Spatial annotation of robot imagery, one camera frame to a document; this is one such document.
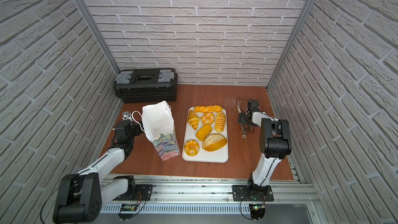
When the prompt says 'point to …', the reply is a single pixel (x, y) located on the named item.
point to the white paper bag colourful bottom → (159, 128)
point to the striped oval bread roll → (219, 122)
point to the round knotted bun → (207, 118)
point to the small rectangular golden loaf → (203, 132)
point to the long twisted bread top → (208, 109)
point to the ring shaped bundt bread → (192, 148)
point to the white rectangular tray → (219, 156)
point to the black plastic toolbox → (146, 85)
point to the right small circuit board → (257, 211)
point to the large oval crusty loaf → (213, 142)
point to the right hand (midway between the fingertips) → (248, 120)
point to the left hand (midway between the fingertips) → (132, 120)
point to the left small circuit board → (127, 207)
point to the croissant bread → (193, 120)
